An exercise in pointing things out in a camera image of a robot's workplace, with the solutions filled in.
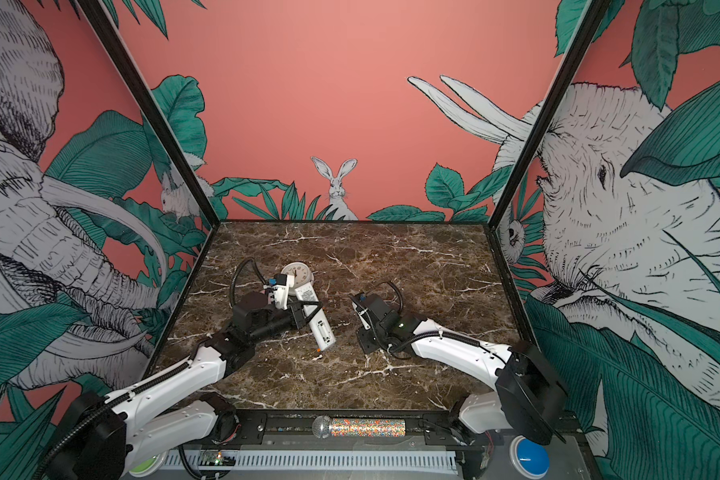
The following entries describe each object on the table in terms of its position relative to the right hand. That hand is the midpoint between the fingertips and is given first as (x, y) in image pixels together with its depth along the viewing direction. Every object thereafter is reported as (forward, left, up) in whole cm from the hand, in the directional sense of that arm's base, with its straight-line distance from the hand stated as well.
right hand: (359, 333), depth 82 cm
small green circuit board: (-28, +33, -7) cm, 44 cm away
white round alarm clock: (+23, +20, -5) cm, 31 cm away
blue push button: (-28, -41, -6) cm, 50 cm away
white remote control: (0, +11, +7) cm, 13 cm away
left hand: (+4, +10, +10) cm, 15 cm away
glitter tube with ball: (-22, +8, -4) cm, 24 cm away
